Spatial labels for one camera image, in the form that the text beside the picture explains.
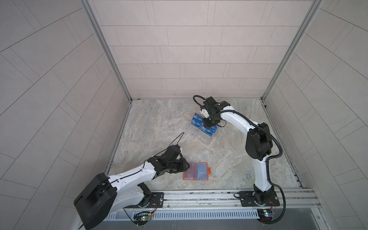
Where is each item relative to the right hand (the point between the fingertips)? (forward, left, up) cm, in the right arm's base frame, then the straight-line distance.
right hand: (205, 125), depth 93 cm
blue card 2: (+2, +5, 0) cm, 5 cm away
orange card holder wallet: (-26, +7, -7) cm, 28 cm away
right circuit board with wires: (-48, -23, -9) cm, 54 cm away
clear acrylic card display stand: (-1, +4, -4) cm, 6 cm away
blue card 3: (-5, -2, 0) cm, 5 cm away
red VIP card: (-27, +12, -6) cm, 31 cm away
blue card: (+5, +4, +3) cm, 7 cm away
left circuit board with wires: (-46, +35, -5) cm, 58 cm away
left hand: (-25, +10, -4) cm, 27 cm away
